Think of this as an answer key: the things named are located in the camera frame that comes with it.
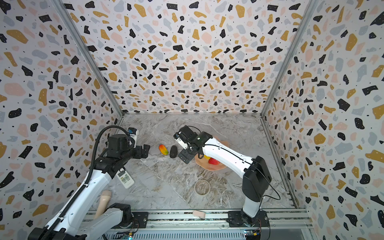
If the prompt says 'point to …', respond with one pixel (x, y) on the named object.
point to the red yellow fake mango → (163, 149)
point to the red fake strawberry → (213, 161)
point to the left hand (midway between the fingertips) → (140, 142)
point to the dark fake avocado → (173, 151)
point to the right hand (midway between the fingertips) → (187, 148)
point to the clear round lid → (202, 187)
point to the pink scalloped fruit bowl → (204, 163)
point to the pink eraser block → (199, 213)
